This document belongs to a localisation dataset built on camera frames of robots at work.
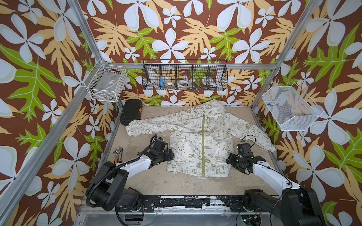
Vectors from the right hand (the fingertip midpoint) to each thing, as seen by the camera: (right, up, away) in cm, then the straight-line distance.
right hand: (228, 160), depth 89 cm
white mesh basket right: (+35, +33, -8) cm, 49 cm away
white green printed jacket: (-15, +11, +7) cm, 20 cm away
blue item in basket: (-43, +51, +1) cm, 67 cm away
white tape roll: (-29, +53, +9) cm, 61 cm away
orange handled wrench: (-73, +4, +4) cm, 73 cm away
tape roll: (-38, +51, +7) cm, 64 cm away
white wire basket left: (-77, +50, -3) cm, 92 cm away
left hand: (-38, +5, +2) cm, 38 cm away
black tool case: (-70, +33, +23) cm, 81 cm away
